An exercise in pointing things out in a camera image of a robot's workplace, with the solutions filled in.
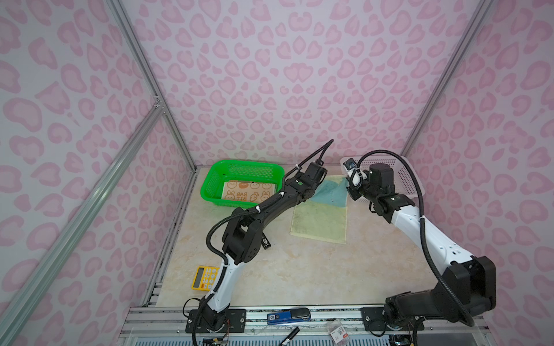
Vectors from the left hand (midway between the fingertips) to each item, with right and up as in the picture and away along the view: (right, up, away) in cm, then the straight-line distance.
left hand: (308, 176), depth 93 cm
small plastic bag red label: (+7, -51, -24) cm, 57 cm away
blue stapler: (-7, -46, -23) cm, 52 cm away
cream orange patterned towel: (-27, -7, +11) cm, 30 cm away
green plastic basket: (-43, +3, +17) cm, 46 cm away
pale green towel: (+8, -18, +8) cm, 21 cm away
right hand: (+15, +1, -11) cm, 19 cm away
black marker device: (-18, -27, -5) cm, 33 cm away
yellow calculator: (-40, -39, -11) cm, 57 cm away
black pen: (-9, -53, -24) cm, 59 cm away
